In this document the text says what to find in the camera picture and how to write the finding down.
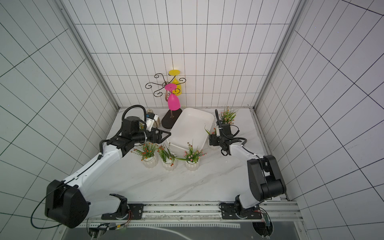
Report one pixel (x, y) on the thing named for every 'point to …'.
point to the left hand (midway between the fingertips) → (164, 135)
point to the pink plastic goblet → (173, 101)
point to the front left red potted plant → (147, 151)
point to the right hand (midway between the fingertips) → (217, 134)
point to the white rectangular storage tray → (192, 125)
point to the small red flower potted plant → (214, 140)
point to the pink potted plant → (193, 164)
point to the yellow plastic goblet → (178, 91)
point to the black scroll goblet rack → (172, 116)
